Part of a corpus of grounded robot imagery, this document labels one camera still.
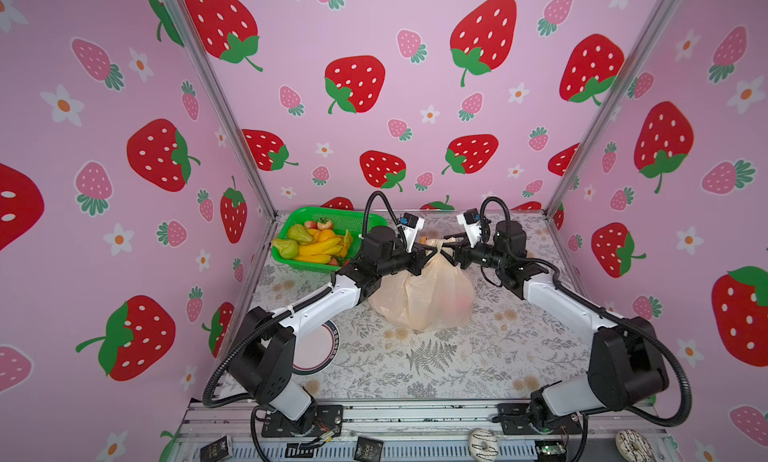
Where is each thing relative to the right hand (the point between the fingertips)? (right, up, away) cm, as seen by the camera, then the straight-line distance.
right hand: (440, 242), depth 81 cm
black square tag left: (-54, -49, -12) cm, 74 cm away
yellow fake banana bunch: (-38, -4, +19) cm, 43 cm away
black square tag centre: (-19, -49, -12) cm, 54 cm away
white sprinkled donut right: (+43, -48, -12) cm, 66 cm away
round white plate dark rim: (-36, -31, +6) cm, 48 cm away
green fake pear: (-47, +3, +23) cm, 52 cm away
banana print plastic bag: (0, -15, +1) cm, 15 cm away
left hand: (-1, -2, -4) cm, 4 cm away
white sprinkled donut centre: (+9, -49, -11) cm, 50 cm away
